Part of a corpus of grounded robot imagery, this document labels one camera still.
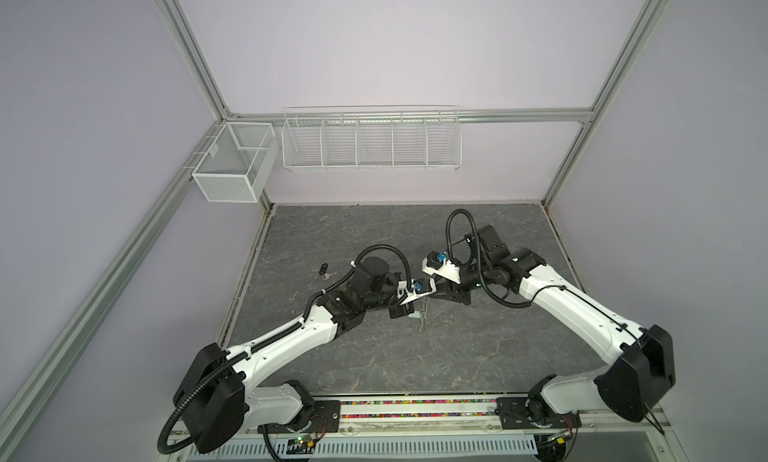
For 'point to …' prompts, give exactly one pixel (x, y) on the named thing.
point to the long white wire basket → (372, 137)
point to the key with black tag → (322, 270)
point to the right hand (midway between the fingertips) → (433, 289)
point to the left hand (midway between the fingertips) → (423, 291)
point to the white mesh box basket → (240, 163)
